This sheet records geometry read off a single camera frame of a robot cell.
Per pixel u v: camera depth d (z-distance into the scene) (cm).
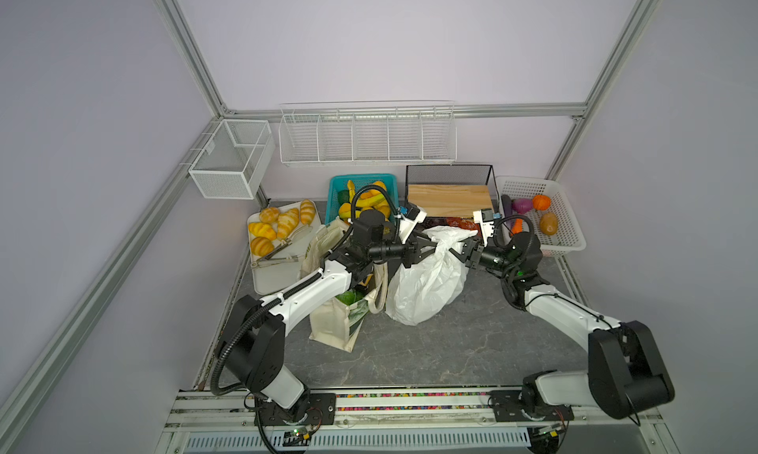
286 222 110
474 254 68
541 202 112
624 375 42
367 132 98
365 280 81
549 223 107
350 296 78
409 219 66
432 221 105
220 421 73
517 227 108
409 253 67
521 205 112
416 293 78
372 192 112
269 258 104
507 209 112
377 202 112
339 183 115
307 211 115
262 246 102
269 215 112
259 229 108
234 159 104
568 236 102
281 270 100
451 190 102
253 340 43
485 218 69
